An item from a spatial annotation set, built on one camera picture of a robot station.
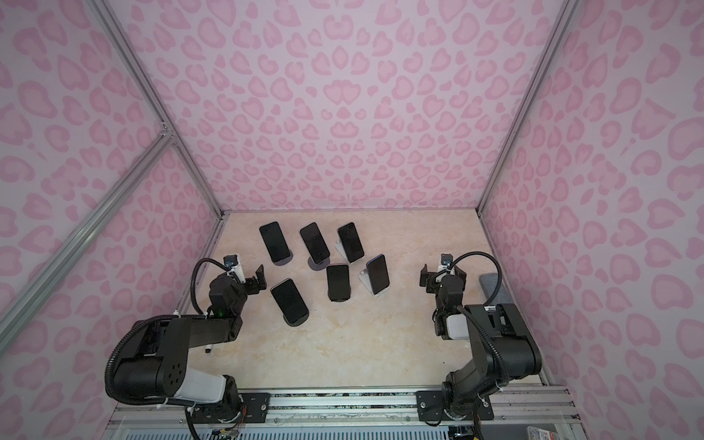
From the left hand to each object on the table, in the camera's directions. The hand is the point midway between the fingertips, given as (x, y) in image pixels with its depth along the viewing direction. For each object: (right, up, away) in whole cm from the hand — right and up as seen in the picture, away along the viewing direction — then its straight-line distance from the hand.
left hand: (250, 265), depth 91 cm
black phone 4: (+30, -5, -6) cm, 31 cm away
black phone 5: (+16, -9, -9) cm, 20 cm away
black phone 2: (+20, +7, +6) cm, 23 cm away
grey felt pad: (+81, -6, +3) cm, 81 cm away
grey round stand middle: (+22, -1, +10) cm, 24 cm away
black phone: (+6, +8, +7) cm, 12 cm away
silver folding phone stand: (+38, -5, +7) cm, 39 cm away
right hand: (+64, 0, +1) cm, 64 cm away
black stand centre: (+29, -11, 0) cm, 31 cm away
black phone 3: (+33, +7, +7) cm, 35 cm away
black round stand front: (+17, -17, -6) cm, 25 cm away
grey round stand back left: (+9, 0, +11) cm, 14 cm away
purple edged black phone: (+42, -3, -1) cm, 43 cm away
